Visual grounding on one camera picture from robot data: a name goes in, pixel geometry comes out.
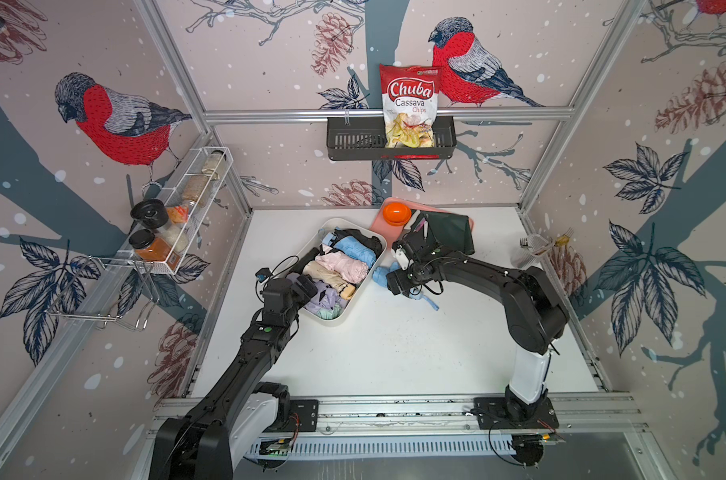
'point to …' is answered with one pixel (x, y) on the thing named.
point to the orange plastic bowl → (397, 214)
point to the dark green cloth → (453, 231)
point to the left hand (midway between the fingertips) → (306, 277)
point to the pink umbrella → (344, 266)
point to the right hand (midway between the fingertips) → (399, 279)
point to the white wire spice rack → (188, 194)
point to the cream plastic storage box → (339, 223)
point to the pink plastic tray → (392, 233)
